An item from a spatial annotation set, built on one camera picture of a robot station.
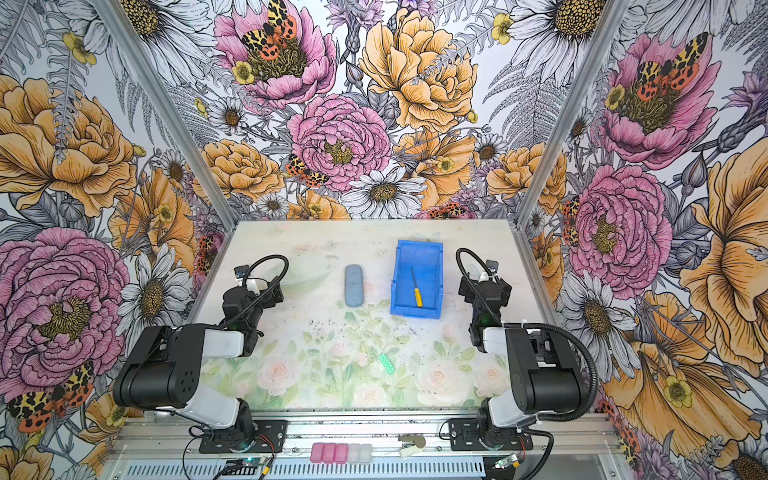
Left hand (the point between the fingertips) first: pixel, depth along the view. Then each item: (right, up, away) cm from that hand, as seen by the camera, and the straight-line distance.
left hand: (265, 286), depth 94 cm
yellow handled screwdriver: (+48, -3, +5) cm, 48 cm away
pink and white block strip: (+27, -37, -22) cm, 51 cm away
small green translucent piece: (+38, -20, -9) cm, 44 cm away
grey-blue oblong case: (+27, 0, +5) cm, 28 cm away
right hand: (+68, +1, -1) cm, 68 cm away
